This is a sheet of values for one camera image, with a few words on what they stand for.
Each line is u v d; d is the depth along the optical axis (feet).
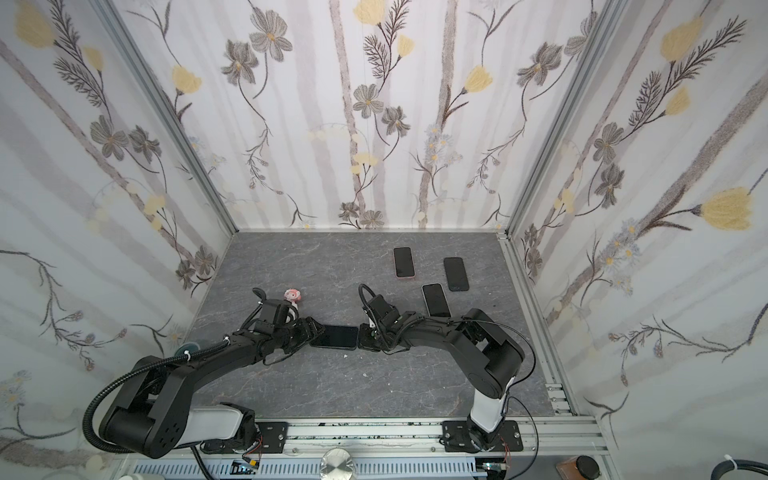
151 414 1.39
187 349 2.69
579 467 2.06
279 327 2.41
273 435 2.41
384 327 2.34
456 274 3.54
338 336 3.13
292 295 3.21
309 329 2.68
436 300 3.33
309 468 2.30
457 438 2.41
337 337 3.12
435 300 3.32
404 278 3.52
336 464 1.91
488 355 1.55
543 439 2.44
